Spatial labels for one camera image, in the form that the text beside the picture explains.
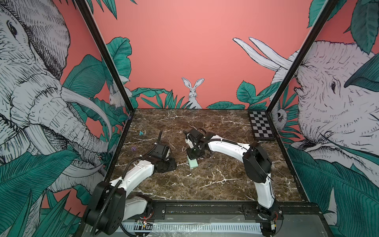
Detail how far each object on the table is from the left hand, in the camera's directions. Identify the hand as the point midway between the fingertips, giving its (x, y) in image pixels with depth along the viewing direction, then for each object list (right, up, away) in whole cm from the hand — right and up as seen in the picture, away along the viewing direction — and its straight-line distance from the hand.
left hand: (175, 163), depth 87 cm
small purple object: (-29, +7, +9) cm, 31 cm away
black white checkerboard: (+61, +22, +20) cm, 68 cm away
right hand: (+7, +5, +1) cm, 9 cm away
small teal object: (-27, +17, +17) cm, 36 cm away
